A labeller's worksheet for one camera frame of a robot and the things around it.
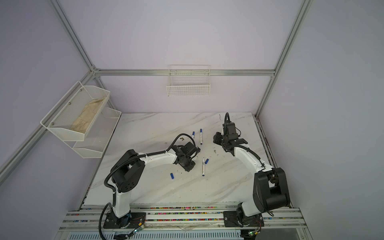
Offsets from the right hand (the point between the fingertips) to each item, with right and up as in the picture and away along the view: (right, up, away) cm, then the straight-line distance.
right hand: (214, 136), depth 89 cm
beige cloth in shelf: (-71, +8, -13) cm, 72 cm away
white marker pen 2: (-8, 0, +18) cm, 20 cm away
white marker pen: (-13, +1, +18) cm, 23 cm away
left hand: (-16, -19, +2) cm, 25 cm away
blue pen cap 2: (-5, -17, +6) cm, 18 cm away
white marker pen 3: (-7, -24, -1) cm, 25 cm away
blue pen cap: (-26, -24, -1) cm, 35 cm away
